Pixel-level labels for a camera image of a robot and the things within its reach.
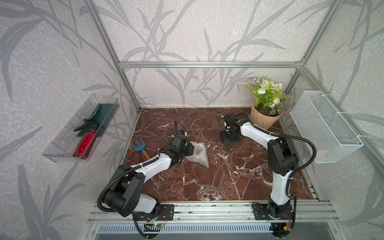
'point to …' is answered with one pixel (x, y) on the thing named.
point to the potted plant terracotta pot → (266, 107)
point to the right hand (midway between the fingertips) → (225, 137)
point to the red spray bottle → (87, 140)
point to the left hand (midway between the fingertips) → (193, 147)
